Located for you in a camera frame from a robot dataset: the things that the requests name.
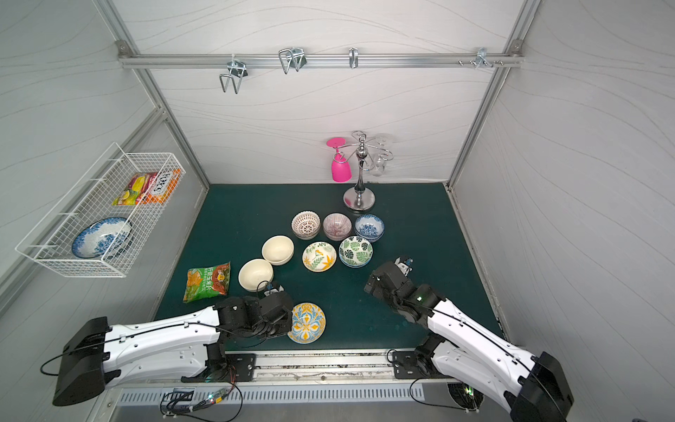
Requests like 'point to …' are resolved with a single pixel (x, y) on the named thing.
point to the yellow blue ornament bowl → (308, 323)
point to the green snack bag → (206, 281)
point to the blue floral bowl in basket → (101, 237)
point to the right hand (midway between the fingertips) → (377, 284)
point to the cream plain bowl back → (278, 250)
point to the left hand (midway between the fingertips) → (295, 327)
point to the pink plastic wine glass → (341, 171)
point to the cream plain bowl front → (255, 274)
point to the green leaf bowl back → (355, 251)
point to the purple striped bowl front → (337, 227)
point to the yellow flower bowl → (319, 257)
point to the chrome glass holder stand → (360, 198)
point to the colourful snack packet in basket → (147, 188)
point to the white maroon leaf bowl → (306, 224)
